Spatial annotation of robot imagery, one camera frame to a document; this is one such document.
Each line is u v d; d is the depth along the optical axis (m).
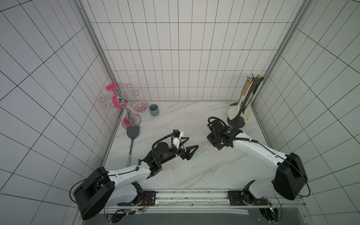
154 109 1.07
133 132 0.98
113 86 0.90
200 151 0.80
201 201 0.73
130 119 1.03
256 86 0.79
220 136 0.60
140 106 1.14
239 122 1.05
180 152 0.66
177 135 0.65
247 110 0.92
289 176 0.41
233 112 1.00
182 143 0.77
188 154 0.66
